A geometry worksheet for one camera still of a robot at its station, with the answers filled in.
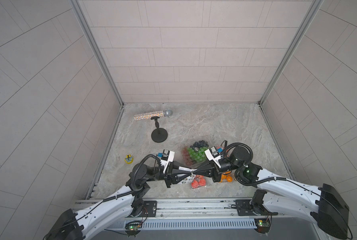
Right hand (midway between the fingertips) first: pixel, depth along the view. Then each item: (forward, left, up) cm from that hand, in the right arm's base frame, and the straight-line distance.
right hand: (198, 176), depth 59 cm
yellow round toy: (+19, +38, -21) cm, 48 cm away
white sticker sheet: (0, +3, -3) cm, 4 cm away
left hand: (+1, +4, 0) cm, 4 cm away
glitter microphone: (+34, +13, +1) cm, 37 cm away
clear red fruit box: (+4, -2, -20) cm, 21 cm away
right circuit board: (-16, -29, -26) cm, 42 cm away
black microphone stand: (+35, +22, -20) cm, 46 cm away
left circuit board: (-14, +30, -20) cm, 38 cm away
